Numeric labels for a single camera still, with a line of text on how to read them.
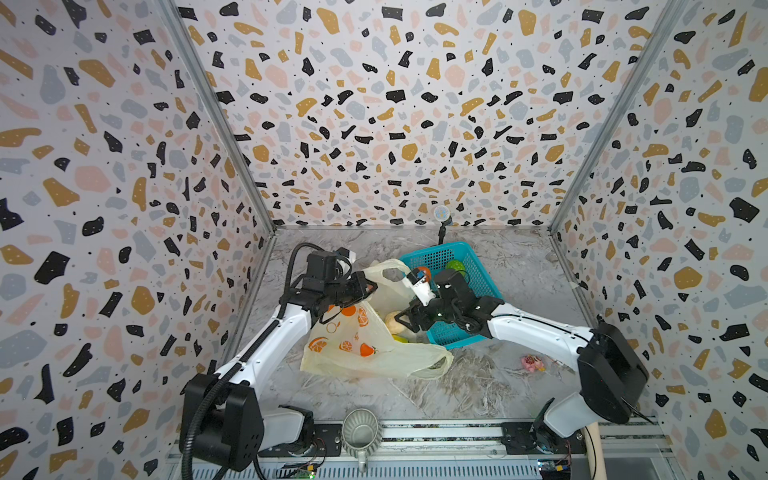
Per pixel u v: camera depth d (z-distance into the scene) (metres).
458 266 1.03
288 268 0.60
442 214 0.92
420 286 0.74
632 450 0.75
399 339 0.90
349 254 0.78
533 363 0.84
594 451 0.69
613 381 0.44
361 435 0.74
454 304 0.64
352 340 0.82
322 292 0.63
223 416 0.40
